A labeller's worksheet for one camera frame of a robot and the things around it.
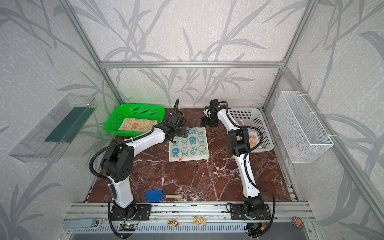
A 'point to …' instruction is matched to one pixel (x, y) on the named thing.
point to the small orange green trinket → (173, 222)
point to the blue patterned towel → (194, 147)
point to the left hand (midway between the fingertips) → (182, 124)
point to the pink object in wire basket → (294, 152)
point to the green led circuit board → (126, 227)
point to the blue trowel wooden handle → (156, 195)
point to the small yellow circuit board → (199, 221)
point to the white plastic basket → (252, 118)
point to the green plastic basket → (118, 113)
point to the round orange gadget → (297, 222)
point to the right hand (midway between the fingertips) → (205, 121)
